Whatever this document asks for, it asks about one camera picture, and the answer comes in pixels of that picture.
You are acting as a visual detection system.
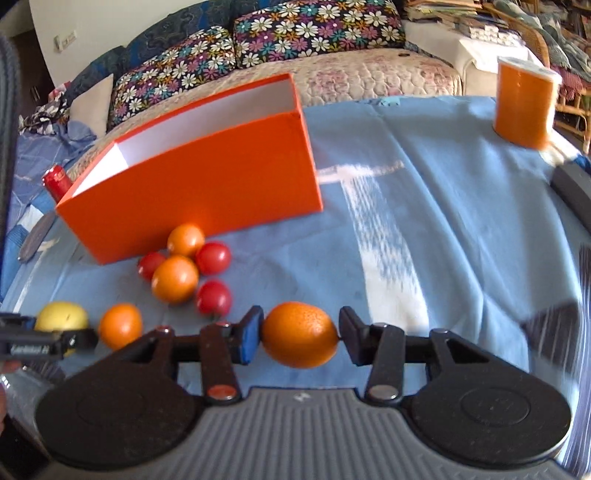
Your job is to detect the white side table cloth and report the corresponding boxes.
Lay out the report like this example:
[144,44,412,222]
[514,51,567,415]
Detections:
[402,21,543,97]

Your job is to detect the blue tablecloth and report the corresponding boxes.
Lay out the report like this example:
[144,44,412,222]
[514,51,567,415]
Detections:
[0,95,591,478]

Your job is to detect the dark blue patterned back cushion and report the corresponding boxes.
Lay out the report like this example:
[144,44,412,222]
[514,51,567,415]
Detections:
[65,0,278,93]

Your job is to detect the orange cardboard box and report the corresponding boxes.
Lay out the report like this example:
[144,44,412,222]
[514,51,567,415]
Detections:
[55,73,324,265]

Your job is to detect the pile of books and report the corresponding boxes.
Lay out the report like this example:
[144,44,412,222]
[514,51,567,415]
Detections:
[406,0,527,47]

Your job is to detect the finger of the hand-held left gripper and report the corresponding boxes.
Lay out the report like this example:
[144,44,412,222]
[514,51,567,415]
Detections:
[0,315,99,361]

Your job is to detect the small yellow-green lemon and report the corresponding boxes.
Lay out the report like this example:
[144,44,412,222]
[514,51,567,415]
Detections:
[34,301,89,357]

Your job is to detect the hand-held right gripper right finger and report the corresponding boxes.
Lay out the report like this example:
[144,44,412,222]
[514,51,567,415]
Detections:
[338,306,504,408]

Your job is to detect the large orange with stem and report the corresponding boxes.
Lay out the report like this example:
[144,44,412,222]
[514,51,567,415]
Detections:
[261,301,343,369]

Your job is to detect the dark grey flat object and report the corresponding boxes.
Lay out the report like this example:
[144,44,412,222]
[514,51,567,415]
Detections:
[18,212,57,264]

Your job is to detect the dark grey long box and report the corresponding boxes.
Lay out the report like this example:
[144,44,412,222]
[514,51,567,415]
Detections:
[549,159,591,222]

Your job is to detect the quilted floral sofa cover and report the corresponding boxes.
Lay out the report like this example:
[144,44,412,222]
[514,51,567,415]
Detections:
[67,51,463,171]

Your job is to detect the white pillow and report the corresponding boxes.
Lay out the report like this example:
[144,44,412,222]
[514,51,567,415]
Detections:
[69,74,115,139]

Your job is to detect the floral daisy cushion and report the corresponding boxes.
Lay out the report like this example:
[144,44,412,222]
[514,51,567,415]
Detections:
[108,25,238,134]
[232,0,407,70]

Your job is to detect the braided cable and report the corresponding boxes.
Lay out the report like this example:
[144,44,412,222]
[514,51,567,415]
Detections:
[0,34,19,259]

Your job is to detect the crumpled light blue cloth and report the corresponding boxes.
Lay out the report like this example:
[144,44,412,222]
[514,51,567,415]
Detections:
[0,120,98,232]

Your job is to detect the red tomato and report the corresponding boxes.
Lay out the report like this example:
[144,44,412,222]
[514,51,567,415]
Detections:
[195,280,233,317]
[195,242,232,276]
[137,251,167,282]

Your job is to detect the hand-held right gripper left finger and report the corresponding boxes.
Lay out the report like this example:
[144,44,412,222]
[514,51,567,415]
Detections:
[99,305,266,406]

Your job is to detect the red drink can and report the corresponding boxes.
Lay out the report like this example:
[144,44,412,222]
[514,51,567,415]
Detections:
[42,165,74,204]

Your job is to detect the patterned clothes heap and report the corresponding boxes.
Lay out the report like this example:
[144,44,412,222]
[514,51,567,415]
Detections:
[18,83,70,134]

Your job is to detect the orange cylinder container white lid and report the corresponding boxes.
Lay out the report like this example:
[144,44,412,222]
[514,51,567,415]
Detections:
[492,56,563,151]

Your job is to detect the wicker chair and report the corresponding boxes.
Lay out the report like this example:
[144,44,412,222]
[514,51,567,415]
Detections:
[485,2,591,153]

